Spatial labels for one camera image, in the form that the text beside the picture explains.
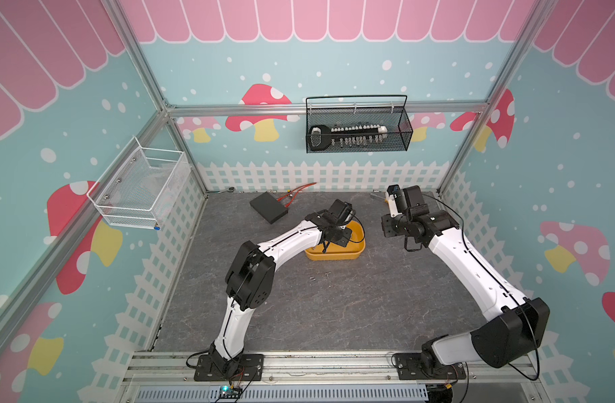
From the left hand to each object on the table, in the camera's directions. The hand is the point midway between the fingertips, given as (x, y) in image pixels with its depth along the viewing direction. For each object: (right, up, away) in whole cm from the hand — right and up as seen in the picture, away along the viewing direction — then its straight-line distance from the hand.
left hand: (342, 237), depth 93 cm
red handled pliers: (-19, +20, +26) cm, 38 cm away
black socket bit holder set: (-8, +36, -3) cm, 37 cm away
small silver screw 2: (-11, -15, 0) cm, 19 cm away
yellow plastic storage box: (+6, -5, +8) cm, 11 cm away
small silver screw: (-5, -14, +1) cm, 15 cm away
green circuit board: (-35, -43, -20) cm, 59 cm away
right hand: (+14, +7, -11) cm, 19 cm away
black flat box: (-31, +12, +21) cm, 39 cm away
